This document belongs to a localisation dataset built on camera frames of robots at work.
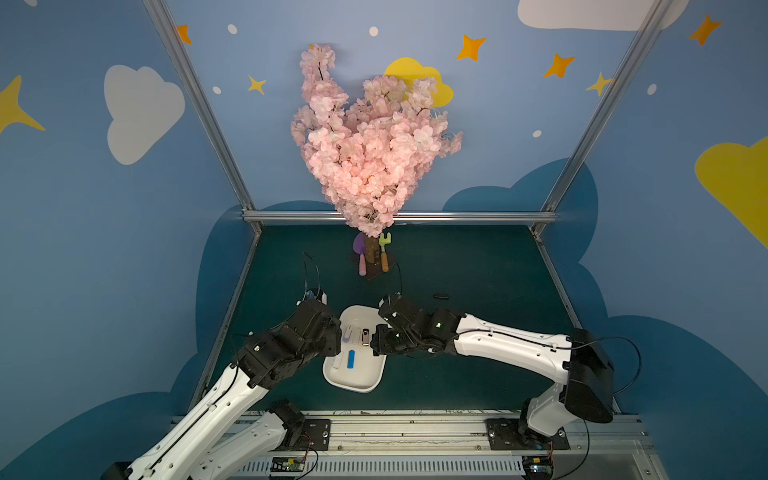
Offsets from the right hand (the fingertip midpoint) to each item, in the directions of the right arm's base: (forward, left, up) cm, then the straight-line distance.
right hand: (374, 341), depth 76 cm
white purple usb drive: (+8, +10, -14) cm, 18 cm away
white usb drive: (+7, +7, -14) cm, 17 cm away
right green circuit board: (-23, -42, -18) cm, 51 cm away
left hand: (+1, +10, +5) cm, 11 cm away
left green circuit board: (-26, +19, -15) cm, 36 cm away
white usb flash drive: (-1, +11, -14) cm, 18 cm away
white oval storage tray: (-2, +6, -15) cm, 16 cm away
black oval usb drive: (+24, -21, -16) cm, 36 cm away
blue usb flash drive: (0, +7, -14) cm, 16 cm away
